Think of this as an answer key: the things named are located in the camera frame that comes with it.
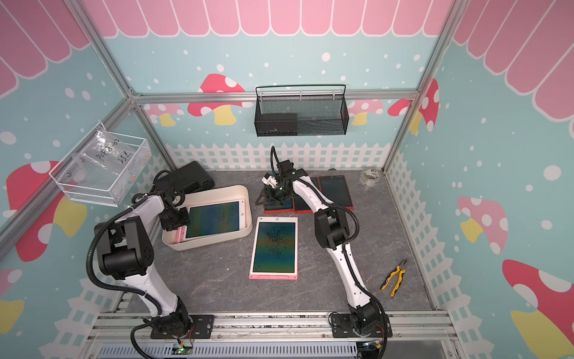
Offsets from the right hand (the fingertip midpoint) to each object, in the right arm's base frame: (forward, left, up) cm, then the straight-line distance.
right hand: (261, 204), depth 95 cm
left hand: (-8, +33, -5) cm, 34 cm away
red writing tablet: (+4, -11, -9) cm, 15 cm away
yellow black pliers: (-25, -55, -9) cm, 61 cm away
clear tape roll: (+23, -54, -8) cm, 59 cm away
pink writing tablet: (-3, +23, -8) cm, 24 cm away
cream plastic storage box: (+11, +27, -8) cm, 30 cm away
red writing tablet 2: (-12, -16, +14) cm, 24 cm away
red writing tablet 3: (+16, -35, -10) cm, 40 cm away
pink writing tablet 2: (-16, -6, -9) cm, 20 cm away
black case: (+19, +38, -3) cm, 43 cm away
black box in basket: (+21, -7, +25) cm, 34 cm away
